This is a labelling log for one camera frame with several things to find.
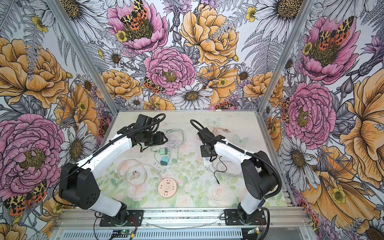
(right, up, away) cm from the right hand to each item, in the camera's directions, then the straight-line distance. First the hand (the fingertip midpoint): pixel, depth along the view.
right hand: (209, 156), depth 90 cm
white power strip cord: (+4, -9, -1) cm, 10 cm away
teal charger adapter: (-27, -3, +1) cm, 27 cm away
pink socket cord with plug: (-43, -9, -3) cm, 44 cm away
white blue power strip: (-2, -3, +1) cm, 4 cm away
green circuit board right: (+19, -31, -19) cm, 41 cm away
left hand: (-27, +8, -6) cm, 28 cm away
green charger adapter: (-29, +2, +6) cm, 29 cm away
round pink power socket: (-23, -15, -9) cm, 29 cm away
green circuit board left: (-43, -31, -19) cm, 56 cm away
